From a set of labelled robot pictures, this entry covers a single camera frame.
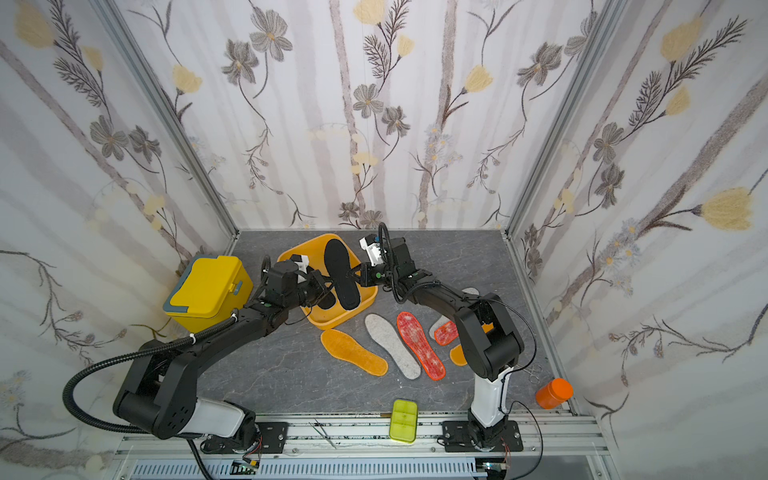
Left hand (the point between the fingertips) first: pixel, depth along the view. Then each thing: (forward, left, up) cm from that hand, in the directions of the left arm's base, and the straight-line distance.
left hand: (342, 276), depth 85 cm
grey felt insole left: (-11, -12, -17) cm, 24 cm away
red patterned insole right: (-11, -31, -17) cm, 37 cm away
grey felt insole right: (-6, -31, -16) cm, 36 cm away
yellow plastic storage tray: (+20, +13, -14) cm, 28 cm away
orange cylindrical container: (-31, -55, -8) cm, 63 cm away
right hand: (+1, -3, +3) cm, 4 cm away
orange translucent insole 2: (-17, -34, -18) cm, 42 cm away
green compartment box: (-35, -17, -16) cm, 42 cm away
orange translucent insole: (-15, -1, -17) cm, 22 cm away
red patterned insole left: (-11, -22, -17) cm, 30 cm away
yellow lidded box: (-1, +40, -5) cm, 40 cm away
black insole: (+5, +1, 0) cm, 5 cm away
